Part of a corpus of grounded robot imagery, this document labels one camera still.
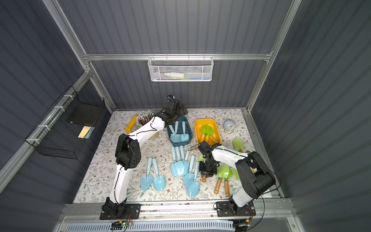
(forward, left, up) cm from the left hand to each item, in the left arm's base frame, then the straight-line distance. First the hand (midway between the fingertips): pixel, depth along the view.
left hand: (183, 109), depth 95 cm
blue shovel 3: (-10, 0, -18) cm, 21 cm away
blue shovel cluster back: (-33, +1, -17) cm, 37 cm away
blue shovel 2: (-43, +13, -14) cm, 47 cm away
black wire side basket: (-25, +61, +9) cm, 66 cm away
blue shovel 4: (-11, +6, -18) cm, 22 cm away
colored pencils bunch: (-5, +26, -2) cm, 26 cm away
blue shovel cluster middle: (-23, +5, -18) cm, 30 cm away
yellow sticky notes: (-23, +53, +5) cm, 57 cm away
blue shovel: (-40, +22, -20) cm, 50 cm away
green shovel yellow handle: (-4, -17, -17) cm, 25 cm away
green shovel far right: (-16, -38, -19) cm, 45 cm away
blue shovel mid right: (-39, -3, -19) cm, 43 cm away
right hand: (-38, -12, -19) cm, 44 cm away
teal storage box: (-5, -3, -18) cm, 19 cm away
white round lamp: (-4, -32, -13) cm, 35 cm away
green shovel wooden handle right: (-43, -25, -18) cm, 52 cm away
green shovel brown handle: (-26, -12, -20) cm, 35 cm away
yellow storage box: (-13, -21, -17) cm, 30 cm away
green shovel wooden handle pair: (-35, -24, -16) cm, 46 cm away
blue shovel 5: (-45, -6, -19) cm, 49 cm away
